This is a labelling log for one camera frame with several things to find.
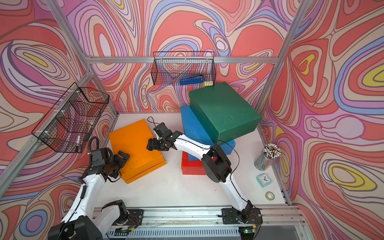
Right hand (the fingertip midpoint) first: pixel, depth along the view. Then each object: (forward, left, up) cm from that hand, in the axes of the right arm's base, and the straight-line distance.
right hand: (152, 151), depth 87 cm
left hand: (-5, +13, -1) cm, 14 cm away
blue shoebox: (+5, -25, +12) cm, 28 cm away
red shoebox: (-11, -24, +1) cm, 27 cm away
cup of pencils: (-8, -64, 0) cm, 65 cm away
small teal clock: (-16, -64, -9) cm, 67 cm away
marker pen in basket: (-3, +32, +17) cm, 36 cm away
